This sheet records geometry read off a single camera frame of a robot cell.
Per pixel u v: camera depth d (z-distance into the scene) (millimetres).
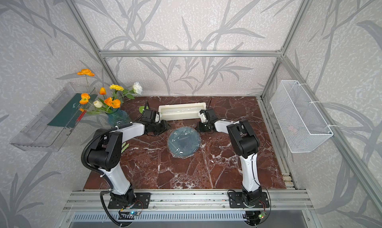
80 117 690
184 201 753
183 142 923
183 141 926
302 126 608
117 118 958
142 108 1155
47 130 642
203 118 945
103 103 797
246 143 557
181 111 1019
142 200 730
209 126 791
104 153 499
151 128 805
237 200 726
